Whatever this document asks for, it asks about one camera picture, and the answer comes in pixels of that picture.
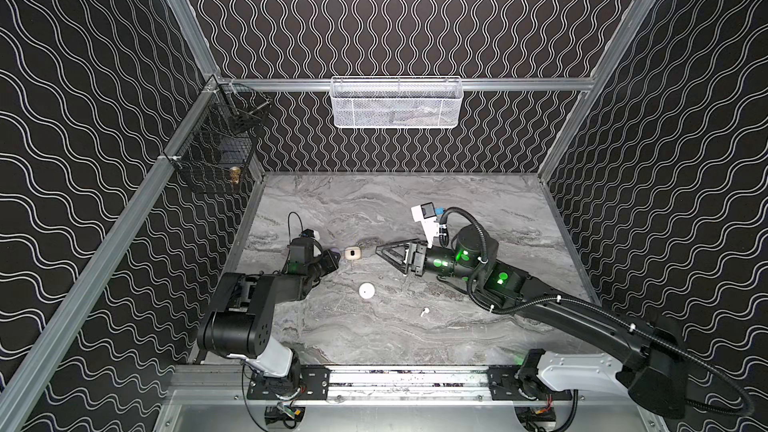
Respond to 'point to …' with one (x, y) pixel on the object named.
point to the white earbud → (426, 310)
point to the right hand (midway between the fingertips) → (382, 251)
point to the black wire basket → (218, 154)
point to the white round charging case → (366, 290)
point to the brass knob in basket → (235, 174)
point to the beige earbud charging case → (352, 252)
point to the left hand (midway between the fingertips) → (348, 257)
